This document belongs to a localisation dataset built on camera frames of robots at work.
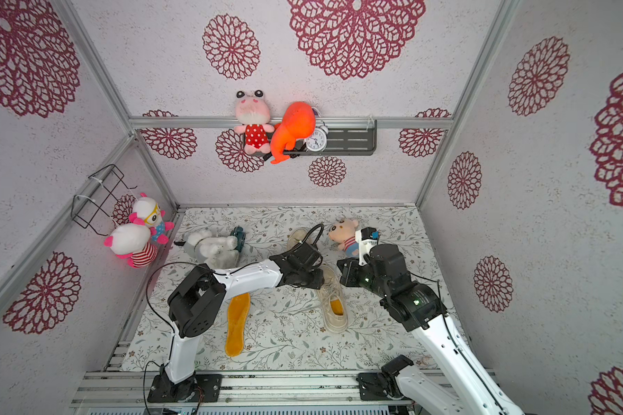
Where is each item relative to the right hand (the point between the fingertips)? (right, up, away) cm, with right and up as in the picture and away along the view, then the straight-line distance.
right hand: (337, 260), depth 69 cm
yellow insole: (+2, -17, +16) cm, 24 cm away
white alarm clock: (-5, +39, +21) cm, 45 cm away
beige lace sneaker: (-13, +5, +36) cm, 38 cm away
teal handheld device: (-35, +7, +31) cm, 48 cm away
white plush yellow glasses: (-66, +15, +25) cm, 72 cm away
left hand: (-4, -10, +23) cm, 26 cm away
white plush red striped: (-67, +4, +16) cm, 69 cm away
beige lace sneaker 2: (0, -13, +21) cm, 24 cm away
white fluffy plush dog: (-39, +1, +18) cm, 43 cm away
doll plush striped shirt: (+6, +7, +34) cm, 35 cm away
